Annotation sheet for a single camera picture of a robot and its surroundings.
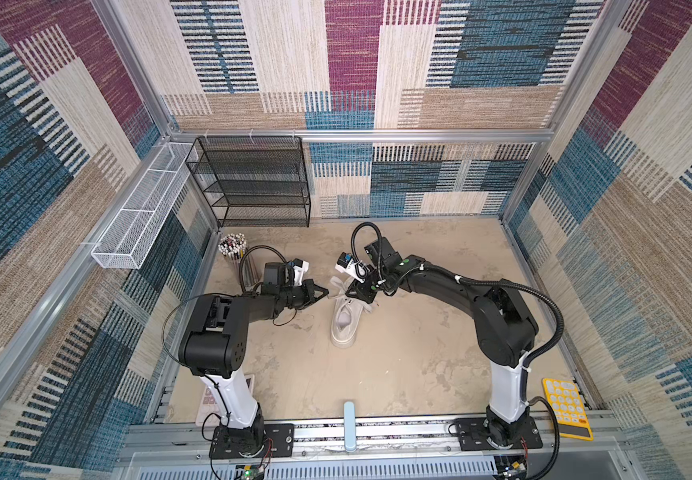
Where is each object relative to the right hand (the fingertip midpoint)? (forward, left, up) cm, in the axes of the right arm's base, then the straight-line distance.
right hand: (352, 292), depth 90 cm
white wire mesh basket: (+17, +69, +9) cm, 71 cm away
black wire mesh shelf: (+42, +35, +10) cm, 55 cm away
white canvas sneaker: (-6, +2, -3) cm, 7 cm away
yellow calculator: (-31, -54, -8) cm, 63 cm away
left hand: (+3, +7, -2) cm, 8 cm away
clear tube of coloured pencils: (+11, +35, +10) cm, 38 cm away
